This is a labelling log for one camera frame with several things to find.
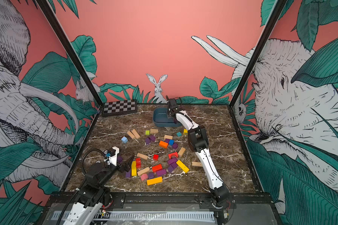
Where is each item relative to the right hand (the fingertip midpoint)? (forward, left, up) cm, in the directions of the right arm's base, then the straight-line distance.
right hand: (170, 110), depth 112 cm
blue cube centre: (-28, -2, -2) cm, 28 cm away
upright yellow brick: (-47, +21, -3) cm, 51 cm away
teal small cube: (-21, -7, -3) cm, 22 cm away
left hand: (-42, +22, +10) cm, 48 cm away
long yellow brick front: (-53, +8, -3) cm, 54 cm away
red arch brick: (-37, -3, -3) cm, 37 cm away
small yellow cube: (-19, -12, -2) cm, 23 cm away
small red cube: (-39, +9, -4) cm, 40 cm away
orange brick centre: (-29, +4, -3) cm, 30 cm away
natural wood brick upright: (-35, -8, -3) cm, 36 cm away
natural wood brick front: (-47, +13, -3) cm, 49 cm away
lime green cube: (-20, +17, -3) cm, 26 cm away
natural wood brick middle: (-38, +17, -3) cm, 42 cm away
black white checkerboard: (+6, +44, -1) cm, 44 cm away
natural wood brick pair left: (-21, +26, -3) cm, 34 cm away
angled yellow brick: (-44, -9, -4) cm, 45 cm away
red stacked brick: (-42, +19, -4) cm, 47 cm away
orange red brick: (-46, +7, -2) cm, 47 cm away
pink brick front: (-51, +14, -3) cm, 53 cm away
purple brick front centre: (-48, +4, -3) cm, 49 cm away
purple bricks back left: (-25, +13, -3) cm, 28 cm away
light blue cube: (-27, +31, -1) cm, 41 cm away
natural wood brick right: (-42, -18, -5) cm, 46 cm away
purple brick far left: (-50, +24, -2) cm, 55 cm away
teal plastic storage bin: (-7, +8, -3) cm, 11 cm away
